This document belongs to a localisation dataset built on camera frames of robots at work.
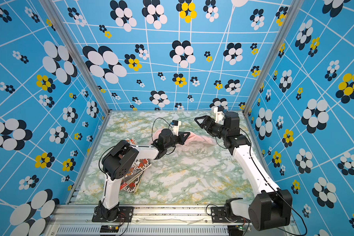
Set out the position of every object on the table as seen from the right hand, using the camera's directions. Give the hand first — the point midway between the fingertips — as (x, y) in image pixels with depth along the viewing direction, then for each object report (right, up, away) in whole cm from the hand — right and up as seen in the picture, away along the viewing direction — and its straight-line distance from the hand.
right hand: (200, 121), depth 76 cm
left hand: (-3, -7, +14) cm, 16 cm away
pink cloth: (-2, -12, +16) cm, 20 cm away
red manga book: (-39, -35, +7) cm, 52 cm away
